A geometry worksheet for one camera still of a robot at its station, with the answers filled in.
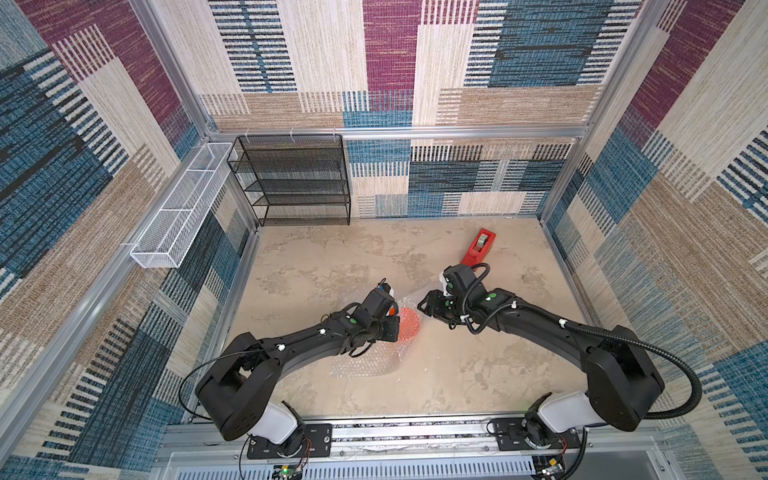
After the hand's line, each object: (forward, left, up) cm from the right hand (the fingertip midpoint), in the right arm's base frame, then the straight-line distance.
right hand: (427, 312), depth 86 cm
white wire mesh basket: (+7, +62, +25) cm, 68 cm away
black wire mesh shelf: (+49, +45, +9) cm, 67 cm away
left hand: (-3, +8, -3) cm, 9 cm away
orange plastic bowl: (-2, +5, -3) cm, 6 cm away
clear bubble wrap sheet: (-9, +13, -9) cm, 19 cm away
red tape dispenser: (+26, -20, -4) cm, 33 cm away
